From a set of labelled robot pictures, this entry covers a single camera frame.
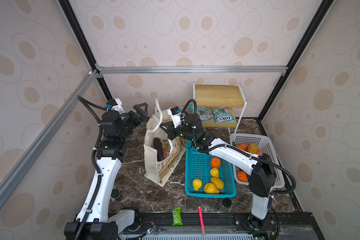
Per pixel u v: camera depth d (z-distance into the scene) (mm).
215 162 891
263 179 467
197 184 817
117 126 487
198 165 942
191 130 575
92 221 368
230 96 865
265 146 964
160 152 850
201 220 742
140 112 586
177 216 744
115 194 730
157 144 887
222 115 970
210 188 791
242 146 967
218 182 826
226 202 712
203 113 972
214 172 871
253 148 949
